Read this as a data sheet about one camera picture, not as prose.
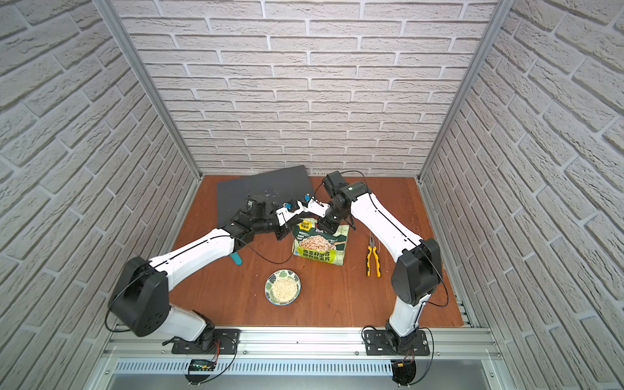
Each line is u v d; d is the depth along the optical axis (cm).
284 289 81
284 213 69
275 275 83
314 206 71
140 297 42
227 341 73
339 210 62
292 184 116
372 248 93
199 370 71
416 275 45
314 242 83
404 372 69
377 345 73
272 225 71
